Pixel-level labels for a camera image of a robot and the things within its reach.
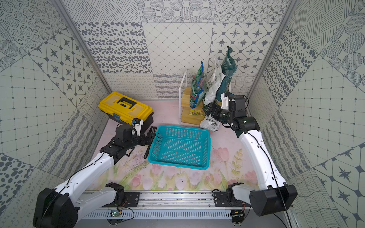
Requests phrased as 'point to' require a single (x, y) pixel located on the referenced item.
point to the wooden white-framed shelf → (185, 101)
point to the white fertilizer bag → (214, 83)
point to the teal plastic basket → (181, 147)
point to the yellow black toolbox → (125, 109)
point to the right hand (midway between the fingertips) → (208, 112)
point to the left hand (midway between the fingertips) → (147, 131)
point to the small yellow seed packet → (195, 112)
